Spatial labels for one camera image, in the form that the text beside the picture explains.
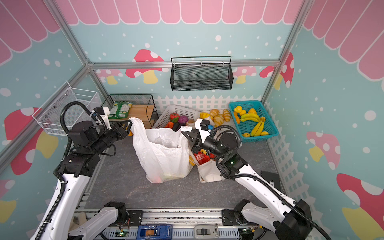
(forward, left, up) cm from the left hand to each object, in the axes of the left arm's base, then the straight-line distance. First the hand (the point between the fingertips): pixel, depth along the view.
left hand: (131, 125), depth 66 cm
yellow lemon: (+41, -60, -28) cm, 78 cm away
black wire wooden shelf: (+33, +9, -20) cm, 40 cm away
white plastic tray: (+32, -54, -35) cm, 72 cm away
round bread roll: (+41, -42, -32) cm, 67 cm away
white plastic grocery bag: (-7, -13, -13) cm, 20 cm away
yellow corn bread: (+39, -34, -33) cm, 61 cm away
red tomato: (+32, -12, -29) cm, 45 cm away
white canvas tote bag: (-10, -36, -27) cm, 46 cm away
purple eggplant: (+26, -14, -32) cm, 44 cm away
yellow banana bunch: (+36, -69, -31) cm, 84 cm away
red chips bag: (-1, -33, -28) cm, 43 cm away
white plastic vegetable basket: (+32, -4, -26) cm, 42 cm away
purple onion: (+31, -18, -30) cm, 47 cm away
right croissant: (+40, -52, -33) cm, 73 cm away
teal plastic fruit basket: (+35, -72, -36) cm, 88 cm away
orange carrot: (+28, -9, -32) cm, 43 cm away
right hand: (-5, -23, +3) cm, 24 cm away
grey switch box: (-36, -35, -33) cm, 60 cm away
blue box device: (-37, -11, -31) cm, 50 cm away
